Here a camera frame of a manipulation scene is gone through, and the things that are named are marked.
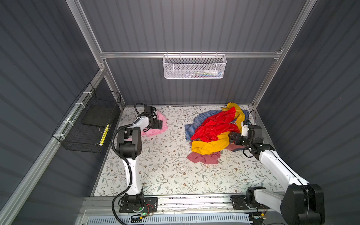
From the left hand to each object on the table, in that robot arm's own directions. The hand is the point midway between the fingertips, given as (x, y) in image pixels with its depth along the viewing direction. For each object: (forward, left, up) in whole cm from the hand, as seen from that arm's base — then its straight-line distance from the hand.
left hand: (154, 124), depth 106 cm
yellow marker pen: (-27, +19, +26) cm, 42 cm away
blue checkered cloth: (+4, -36, +2) cm, 36 cm away
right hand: (-21, -56, +11) cm, 60 cm away
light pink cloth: (-8, 0, +2) cm, 9 cm away
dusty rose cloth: (-30, -39, +1) cm, 49 cm away
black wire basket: (-20, +31, +25) cm, 45 cm away
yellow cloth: (-21, -46, +5) cm, 51 cm away
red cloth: (-10, -44, +9) cm, 46 cm away
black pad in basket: (-14, +25, +27) cm, 39 cm away
